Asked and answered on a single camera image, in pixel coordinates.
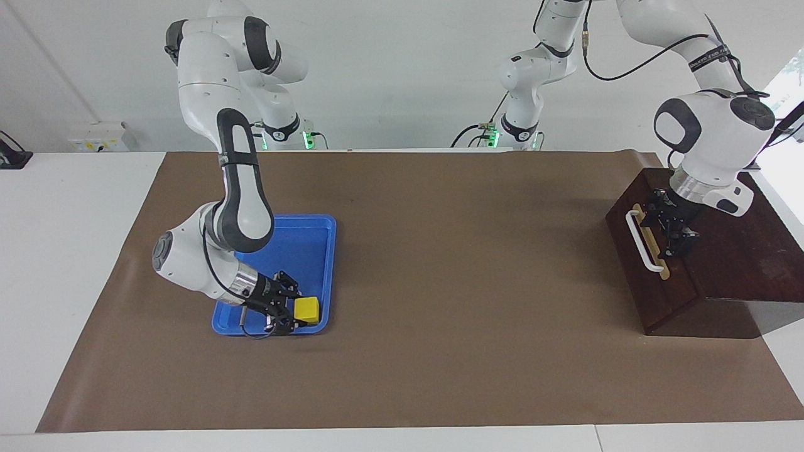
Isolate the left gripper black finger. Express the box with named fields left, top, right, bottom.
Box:
left=665, top=227, right=700, bottom=259
left=639, top=204, right=665, bottom=232

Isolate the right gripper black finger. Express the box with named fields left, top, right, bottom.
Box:
left=275, top=271, right=303, bottom=299
left=265, top=314, right=310, bottom=338

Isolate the yellow cube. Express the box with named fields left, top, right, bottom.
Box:
left=294, top=297, right=322, bottom=326

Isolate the wooden drawer with white handle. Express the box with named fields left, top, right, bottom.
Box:
left=606, top=168, right=703, bottom=335

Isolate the blue plastic tray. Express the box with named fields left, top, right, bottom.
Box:
left=212, top=214, right=338, bottom=336

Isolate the dark wooden cabinet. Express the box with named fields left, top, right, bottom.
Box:
left=606, top=166, right=804, bottom=340

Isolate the brown table mat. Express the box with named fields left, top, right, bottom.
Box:
left=36, top=151, right=804, bottom=434

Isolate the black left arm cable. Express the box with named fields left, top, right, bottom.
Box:
left=581, top=0, right=771, bottom=102

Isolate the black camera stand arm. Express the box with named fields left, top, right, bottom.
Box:
left=747, top=100, right=804, bottom=171

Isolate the black left base cable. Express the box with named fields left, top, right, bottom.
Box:
left=451, top=94, right=511, bottom=149

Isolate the white wall socket box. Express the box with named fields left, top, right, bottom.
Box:
left=69, top=122, right=139, bottom=153

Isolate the black camera stand base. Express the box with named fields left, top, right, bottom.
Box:
left=0, top=131, right=33, bottom=170

